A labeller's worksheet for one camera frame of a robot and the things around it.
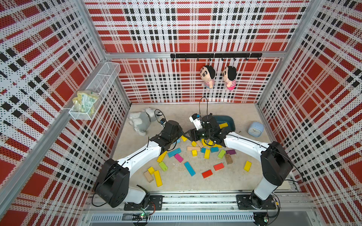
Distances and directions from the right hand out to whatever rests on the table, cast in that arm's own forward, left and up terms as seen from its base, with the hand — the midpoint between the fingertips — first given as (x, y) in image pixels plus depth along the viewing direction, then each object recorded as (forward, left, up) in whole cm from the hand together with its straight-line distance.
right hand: (188, 133), depth 83 cm
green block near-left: (-14, +16, -16) cm, 26 cm away
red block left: (-18, -11, -16) cm, 27 cm away
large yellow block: (-8, +18, -16) cm, 25 cm away
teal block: (-4, +10, -16) cm, 19 cm away
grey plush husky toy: (+15, +34, -7) cm, 38 cm away
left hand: (+5, +3, -2) cm, 6 cm away
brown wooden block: (-11, -25, -14) cm, 31 cm away
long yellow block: (-21, +18, -15) cm, 32 cm away
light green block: (-6, -22, -16) cm, 28 cm away
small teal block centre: (-3, -17, -15) cm, 23 cm away
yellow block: (-6, -12, -16) cm, 21 cm away
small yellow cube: (-6, -4, -15) cm, 17 cm away
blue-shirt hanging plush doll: (+35, -13, +17) cm, 41 cm away
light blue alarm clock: (+9, -47, -11) cm, 49 cm away
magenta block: (-8, +7, -17) cm, 20 cm away
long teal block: (-15, -1, -17) cm, 23 cm away
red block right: (-14, -19, -17) cm, 29 cm away
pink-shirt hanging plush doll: (+37, -28, +16) cm, 49 cm away
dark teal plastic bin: (+24, -26, -17) cm, 39 cm away
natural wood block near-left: (-21, +23, -14) cm, 34 cm away
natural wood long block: (-2, -2, -15) cm, 16 cm away
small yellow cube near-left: (-17, +23, -15) cm, 32 cm away
